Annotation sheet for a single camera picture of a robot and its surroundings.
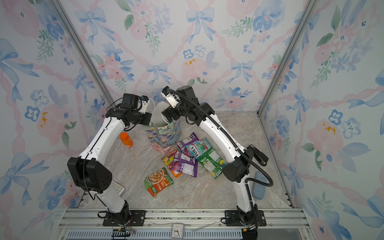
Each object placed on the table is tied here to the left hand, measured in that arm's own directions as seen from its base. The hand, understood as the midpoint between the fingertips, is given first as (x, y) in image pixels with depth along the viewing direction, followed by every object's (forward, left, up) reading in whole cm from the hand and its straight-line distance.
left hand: (149, 116), depth 84 cm
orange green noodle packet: (-27, -4, -25) cm, 37 cm away
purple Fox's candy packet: (-19, -20, -20) cm, 34 cm away
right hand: (-1, -13, +10) cm, 16 cm away
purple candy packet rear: (0, -24, -22) cm, 32 cm away
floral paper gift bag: (-8, -8, -4) cm, 12 cm away
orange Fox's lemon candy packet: (-14, -9, -22) cm, 28 cm away
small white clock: (-51, -18, -22) cm, 59 cm away
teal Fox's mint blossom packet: (-8, -28, -21) cm, 36 cm away
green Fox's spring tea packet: (-16, -36, -21) cm, 45 cm away
